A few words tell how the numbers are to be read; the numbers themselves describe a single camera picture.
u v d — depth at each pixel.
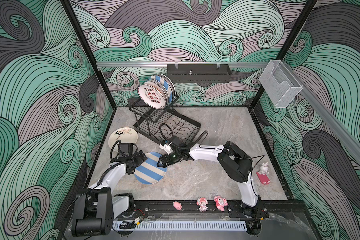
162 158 0.79
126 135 1.03
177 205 0.74
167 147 0.83
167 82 0.83
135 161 0.79
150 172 0.86
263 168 0.80
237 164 0.51
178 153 0.72
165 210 0.75
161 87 0.80
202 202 0.73
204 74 0.94
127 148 0.70
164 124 0.84
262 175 0.82
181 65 0.93
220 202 0.72
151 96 0.87
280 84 0.79
